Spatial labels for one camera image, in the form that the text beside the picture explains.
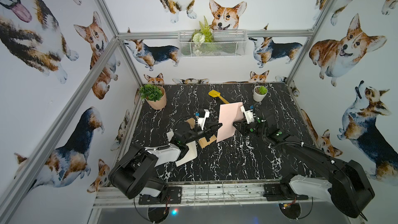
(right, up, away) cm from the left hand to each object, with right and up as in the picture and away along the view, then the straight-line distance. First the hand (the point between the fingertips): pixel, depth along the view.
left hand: (223, 124), depth 75 cm
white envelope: (-17, -18, +12) cm, 28 cm away
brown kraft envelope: (-10, -13, +17) cm, 24 cm away
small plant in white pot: (+27, +16, +29) cm, 43 cm away
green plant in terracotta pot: (-40, +14, +20) cm, 47 cm away
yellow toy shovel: (-2, +16, +39) cm, 42 cm away
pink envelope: (+3, +5, 0) cm, 6 cm away
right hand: (+5, 0, +5) cm, 7 cm away
